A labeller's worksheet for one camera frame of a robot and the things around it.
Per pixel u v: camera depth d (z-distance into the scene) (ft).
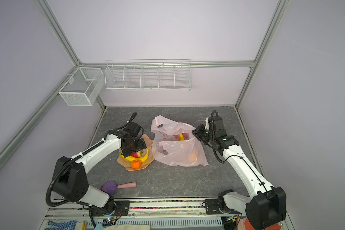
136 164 2.71
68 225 2.25
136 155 2.90
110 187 2.60
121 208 2.42
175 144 2.37
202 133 2.24
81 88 3.17
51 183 1.46
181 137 3.23
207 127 2.32
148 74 3.24
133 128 2.30
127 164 2.78
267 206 1.26
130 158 2.84
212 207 2.40
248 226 1.43
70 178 1.39
